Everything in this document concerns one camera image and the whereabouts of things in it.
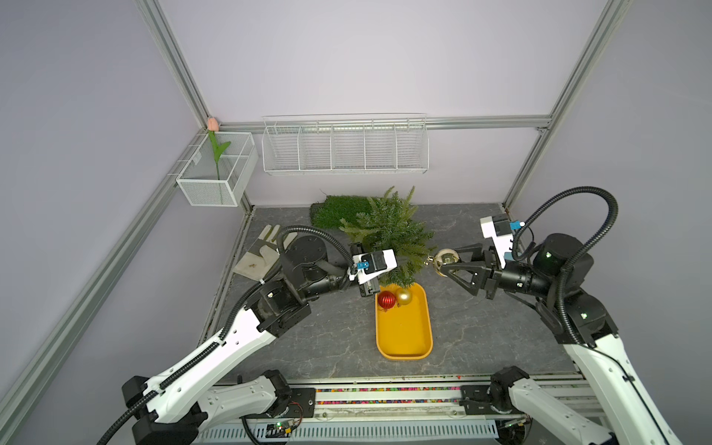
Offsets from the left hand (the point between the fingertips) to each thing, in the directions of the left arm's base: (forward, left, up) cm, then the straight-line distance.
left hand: (403, 257), depth 54 cm
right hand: (-1, -8, -1) cm, 8 cm away
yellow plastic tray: (+3, -4, -42) cm, 42 cm away
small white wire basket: (+35, +53, -7) cm, 64 cm away
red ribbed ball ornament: (+8, 0, -36) cm, 37 cm away
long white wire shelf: (+61, +13, -13) cm, 63 cm away
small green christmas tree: (+17, +1, -9) cm, 19 cm away
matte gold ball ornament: (+9, -5, -37) cm, 39 cm away
